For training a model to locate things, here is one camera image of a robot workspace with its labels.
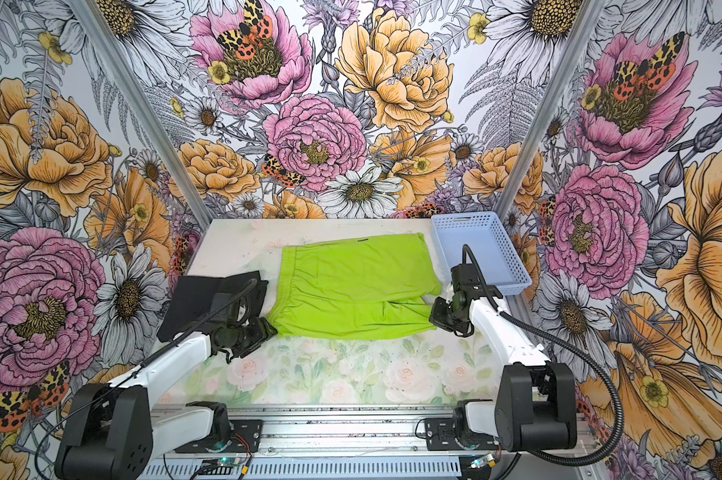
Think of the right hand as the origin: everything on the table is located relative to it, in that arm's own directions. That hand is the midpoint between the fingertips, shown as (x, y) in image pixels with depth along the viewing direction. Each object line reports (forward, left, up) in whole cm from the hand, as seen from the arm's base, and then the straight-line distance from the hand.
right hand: (435, 329), depth 84 cm
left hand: (-1, +47, -5) cm, 48 cm away
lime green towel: (+19, +20, -7) cm, 28 cm away
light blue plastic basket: (+44, -28, -9) cm, 53 cm away
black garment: (+18, +79, -10) cm, 82 cm away
